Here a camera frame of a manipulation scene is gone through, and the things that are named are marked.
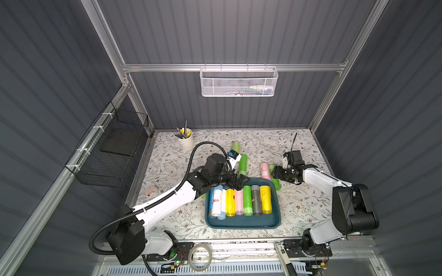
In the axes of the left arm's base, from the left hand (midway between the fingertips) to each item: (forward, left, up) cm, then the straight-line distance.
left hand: (244, 177), depth 74 cm
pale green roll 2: (+32, +1, -18) cm, 37 cm away
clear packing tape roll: (-27, +15, -16) cm, 35 cm away
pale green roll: (0, -3, -17) cm, 18 cm away
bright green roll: (+18, -2, -17) cm, 25 cm away
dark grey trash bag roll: (-5, -7, -17) cm, 19 cm away
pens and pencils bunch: (+37, +34, -10) cm, 52 cm away
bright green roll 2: (+7, -19, -17) cm, 26 cm away
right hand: (+11, -21, -16) cm, 29 cm away
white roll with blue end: (-11, +10, -17) cm, 23 cm away
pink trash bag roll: (-4, +1, -17) cm, 18 cm away
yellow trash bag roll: (-4, +6, -17) cm, 19 cm away
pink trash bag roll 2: (+13, -14, -17) cm, 26 cm away
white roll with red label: (-5, +12, -13) cm, 18 cm away
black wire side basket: (+7, +60, +7) cm, 61 cm away
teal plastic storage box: (-12, +1, -20) cm, 24 cm away
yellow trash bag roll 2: (-3, -12, -17) cm, 21 cm away
